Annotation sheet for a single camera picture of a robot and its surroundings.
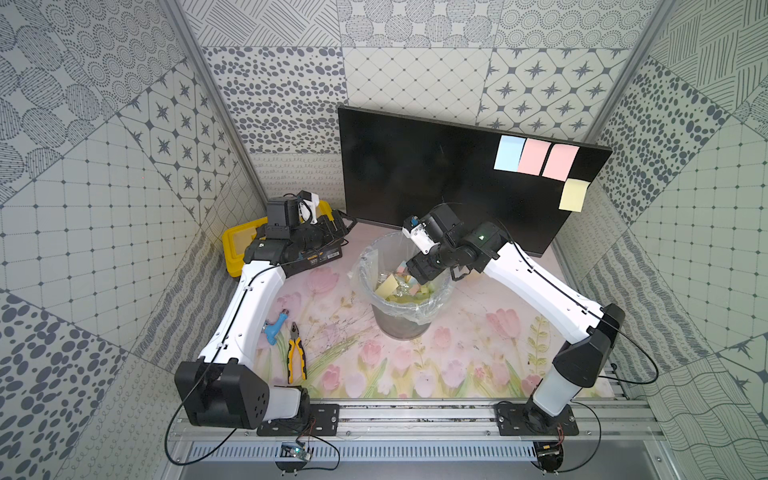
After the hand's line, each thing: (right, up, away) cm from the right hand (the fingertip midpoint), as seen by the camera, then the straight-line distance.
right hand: (426, 263), depth 76 cm
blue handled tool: (-45, -21, +12) cm, 51 cm away
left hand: (-22, +11, 0) cm, 25 cm away
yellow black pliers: (-38, -23, +10) cm, 45 cm away
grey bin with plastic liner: (-6, -9, -11) cm, 15 cm away
